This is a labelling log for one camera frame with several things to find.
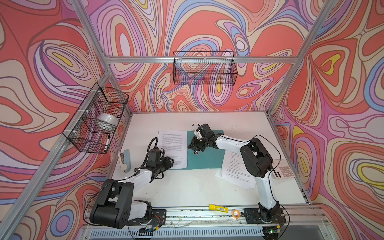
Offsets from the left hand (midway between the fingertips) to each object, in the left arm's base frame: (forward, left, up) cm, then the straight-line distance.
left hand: (173, 160), depth 91 cm
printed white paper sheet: (+14, +1, -2) cm, 14 cm away
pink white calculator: (-6, -66, -1) cm, 66 cm away
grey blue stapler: (0, +30, +1) cm, 30 cm away
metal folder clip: (+6, -14, 0) cm, 15 cm away
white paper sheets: (-6, -37, -1) cm, 38 cm away
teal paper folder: (+2, -22, -1) cm, 22 cm away
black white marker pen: (-3, +29, +24) cm, 38 cm away
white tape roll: (+7, +30, +31) cm, 43 cm away
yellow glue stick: (-26, -26, -1) cm, 37 cm away
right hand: (+8, -10, +2) cm, 12 cm away
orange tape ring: (-29, -34, -2) cm, 45 cm away
